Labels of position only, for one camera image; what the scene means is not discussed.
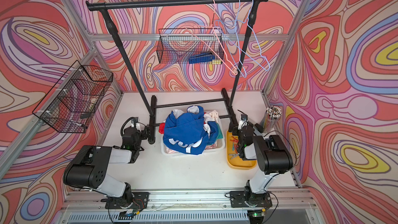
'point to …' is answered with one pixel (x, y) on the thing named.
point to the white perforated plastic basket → (221, 144)
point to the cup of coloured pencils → (273, 114)
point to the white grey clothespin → (233, 155)
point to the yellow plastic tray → (237, 162)
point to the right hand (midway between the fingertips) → (239, 123)
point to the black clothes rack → (160, 114)
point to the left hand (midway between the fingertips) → (141, 126)
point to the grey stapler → (258, 129)
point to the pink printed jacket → (214, 114)
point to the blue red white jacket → (188, 131)
